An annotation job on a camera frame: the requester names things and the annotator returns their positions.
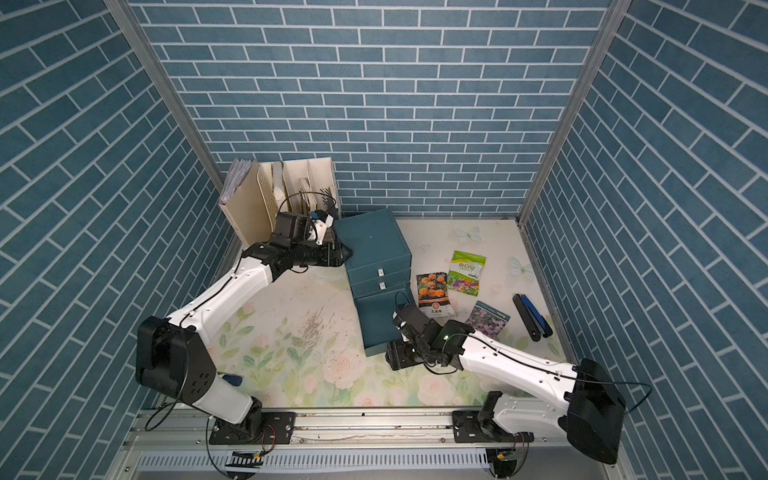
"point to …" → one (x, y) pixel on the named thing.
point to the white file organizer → (265, 189)
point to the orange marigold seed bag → (433, 295)
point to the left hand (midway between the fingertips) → (349, 253)
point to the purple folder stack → (239, 170)
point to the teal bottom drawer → (377, 319)
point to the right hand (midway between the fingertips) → (396, 357)
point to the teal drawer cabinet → (381, 261)
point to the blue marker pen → (536, 324)
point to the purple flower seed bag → (486, 319)
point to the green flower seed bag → (463, 279)
